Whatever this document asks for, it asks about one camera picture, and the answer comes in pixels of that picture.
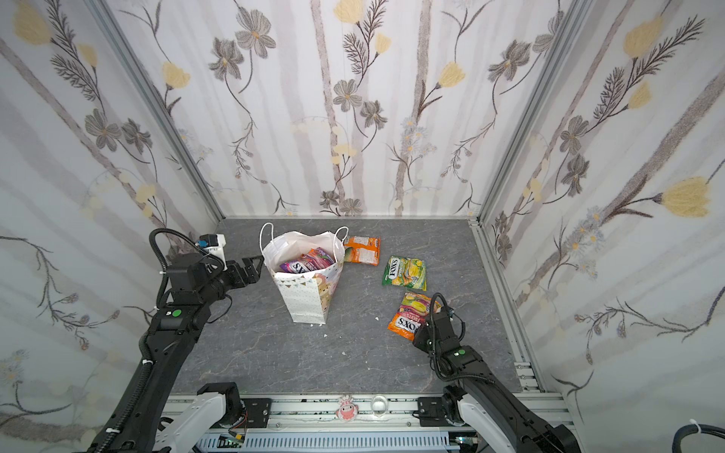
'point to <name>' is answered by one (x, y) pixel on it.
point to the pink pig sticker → (347, 410)
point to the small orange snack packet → (362, 249)
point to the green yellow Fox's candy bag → (405, 272)
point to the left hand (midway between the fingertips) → (245, 251)
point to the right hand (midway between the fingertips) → (412, 328)
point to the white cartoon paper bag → (308, 294)
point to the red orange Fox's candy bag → (413, 312)
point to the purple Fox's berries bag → (312, 260)
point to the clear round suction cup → (379, 404)
